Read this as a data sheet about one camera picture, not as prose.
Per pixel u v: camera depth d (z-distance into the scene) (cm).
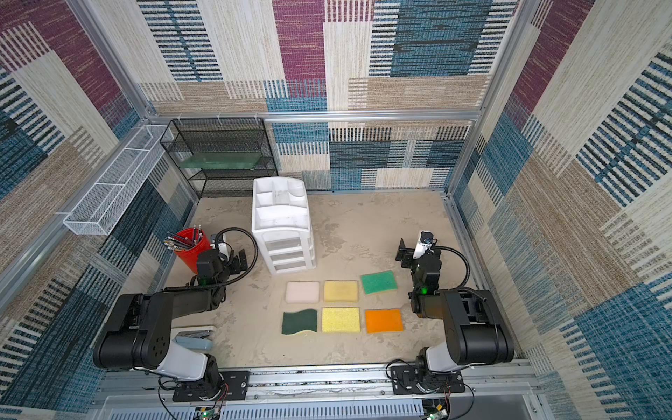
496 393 74
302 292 90
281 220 86
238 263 87
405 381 73
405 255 81
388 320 86
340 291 90
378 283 92
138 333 44
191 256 87
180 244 88
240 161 98
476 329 46
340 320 83
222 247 83
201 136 100
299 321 83
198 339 80
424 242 77
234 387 73
